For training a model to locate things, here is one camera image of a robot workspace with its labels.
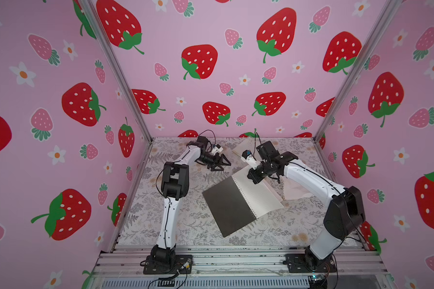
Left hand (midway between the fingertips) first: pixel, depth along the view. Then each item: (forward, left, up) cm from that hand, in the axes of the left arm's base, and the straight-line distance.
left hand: (227, 166), depth 100 cm
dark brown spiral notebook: (-19, -5, -5) cm, 20 cm away
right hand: (-10, -12, +8) cm, 18 cm away
